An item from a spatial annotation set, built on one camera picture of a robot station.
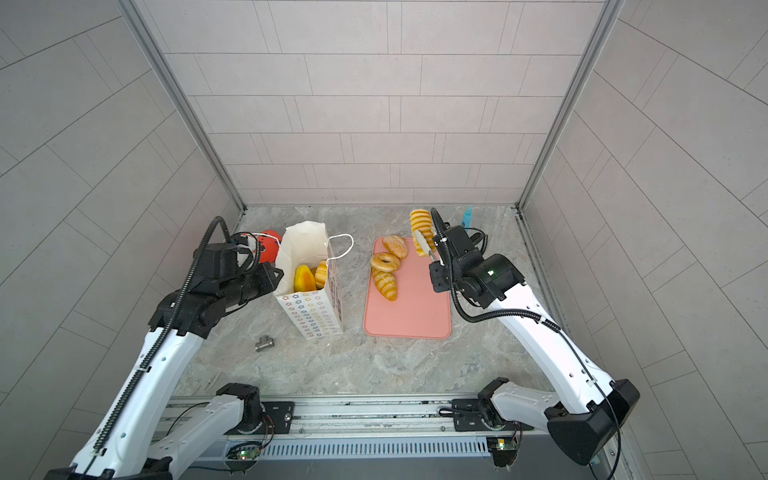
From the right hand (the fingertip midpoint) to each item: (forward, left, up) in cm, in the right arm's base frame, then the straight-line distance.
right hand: (438, 271), depth 73 cm
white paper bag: (-6, +31, -6) cm, 32 cm away
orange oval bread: (+5, +36, -8) cm, 37 cm away
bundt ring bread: (+7, +31, -8) cm, 33 cm away
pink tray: (0, +5, -22) cm, 22 cm away
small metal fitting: (-7, +48, -19) cm, 52 cm away
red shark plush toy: (+8, +41, +7) cm, 42 cm away
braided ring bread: (+16, +14, -17) cm, 27 cm away
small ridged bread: (+8, +14, -18) cm, 24 cm away
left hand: (+2, +36, +2) cm, 36 cm away
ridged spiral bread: (+15, +3, +3) cm, 16 cm away
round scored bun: (+22, +10, -16) cm, 29 cm away
